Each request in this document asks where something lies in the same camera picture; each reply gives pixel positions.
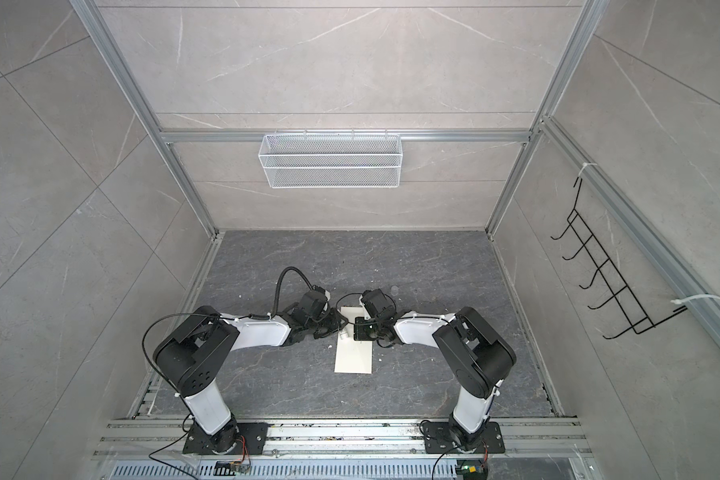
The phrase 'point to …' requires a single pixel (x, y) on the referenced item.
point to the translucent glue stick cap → (394, 290)
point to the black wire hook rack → (639, 320)
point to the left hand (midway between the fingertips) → (349, 315)
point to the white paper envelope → (352, 356)
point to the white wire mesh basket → (331, 160)
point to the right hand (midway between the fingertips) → (354, 329)
